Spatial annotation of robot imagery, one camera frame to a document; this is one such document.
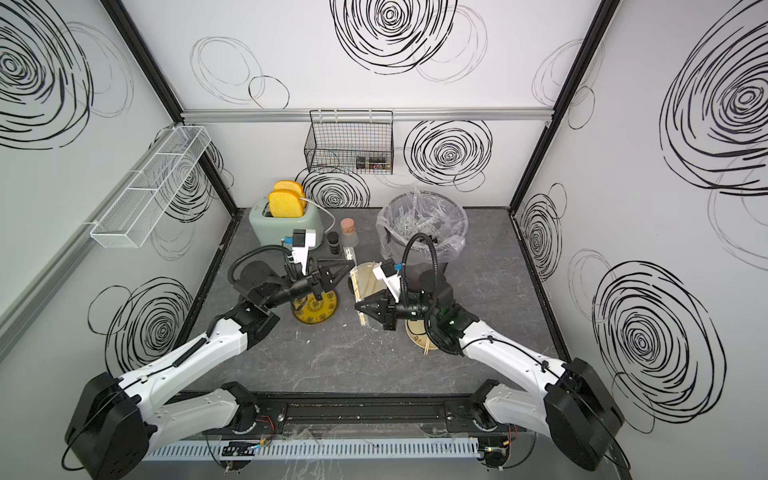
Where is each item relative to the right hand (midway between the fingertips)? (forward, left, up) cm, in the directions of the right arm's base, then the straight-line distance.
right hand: (358, 308), depth 68 cm
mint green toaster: (+35, +36, -14) cm, 52 cm away
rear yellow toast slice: (+43, +28, 0) cm, 51 cm away
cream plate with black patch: (+5, -1, +7) cm, 9 cm away
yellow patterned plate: (+11, +18, -26) cm, 33 cm away
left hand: (+5, +1, +9) cm, 10 cm away
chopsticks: (+2, 0, +3) cm, 4 cm away
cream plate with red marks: (-4, -14, -3) cm, 15 cm away
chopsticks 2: (+4, -5, +9) cm, 11 cm away
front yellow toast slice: (+38, +28, -4) cm, 47 cm away
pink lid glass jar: (+35, +8, -15) cm, 39 cm away
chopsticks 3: (-1, -17, -21) cm, 27 cm away
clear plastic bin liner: (+33, -21, -4) cm, 40 cm away
